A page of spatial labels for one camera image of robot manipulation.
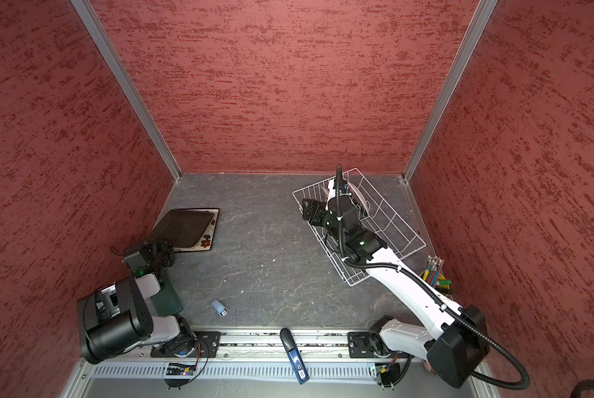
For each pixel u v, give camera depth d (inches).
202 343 29.1
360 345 29.2
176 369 28.6
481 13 28.0
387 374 28.0
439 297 16.8
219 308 30.7
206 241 37.9
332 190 26.3
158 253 29.9
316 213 25.7
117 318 17.4
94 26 29.1
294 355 27.3
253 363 28.2
